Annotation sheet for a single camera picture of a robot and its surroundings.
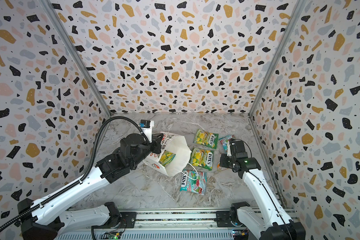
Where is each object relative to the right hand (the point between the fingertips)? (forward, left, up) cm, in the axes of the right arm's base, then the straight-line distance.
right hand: (221, 156), depth 81 cm
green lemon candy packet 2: (+5, +10, -12) cm, 16 cm away
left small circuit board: (-35, +54, -14) cm, 66 cm away
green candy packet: (+3, +31, -8) cm, 33 cm away
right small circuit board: (-34, -7, -15) cm, 37 cm away
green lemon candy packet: (+21, +6, -13) cm, 25 cm away
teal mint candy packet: (-10, +15, -12) cm, 22 cm away
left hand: (+1, +29, +20) cm, 35 cm away
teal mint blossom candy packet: (+19, -6, -13) cm, 24 cm away
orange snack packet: (-3, +1, -8) cm, 8 cm away
